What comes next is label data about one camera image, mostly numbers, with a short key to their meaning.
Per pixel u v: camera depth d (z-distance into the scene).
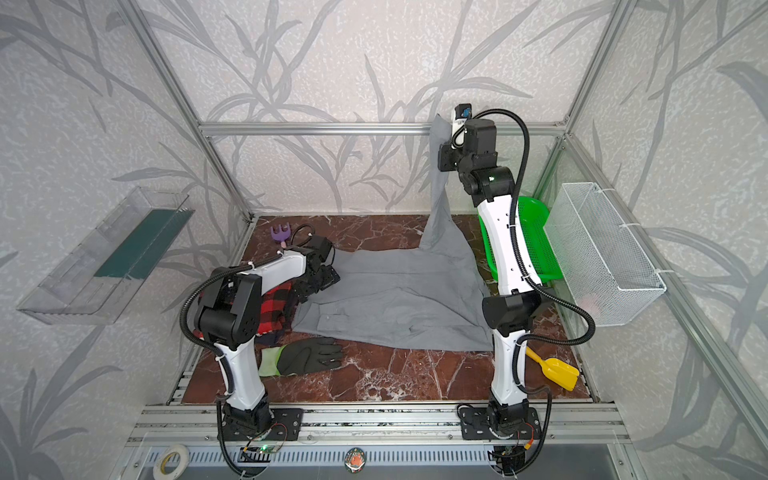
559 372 0.82
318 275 0.83
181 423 0.76
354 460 0.69
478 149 0.56
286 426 0.72
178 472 0.68
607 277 0.60
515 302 0.50
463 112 0.63
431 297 0.96
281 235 1.13
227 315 0.53
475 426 0.73
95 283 0.63
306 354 0.84
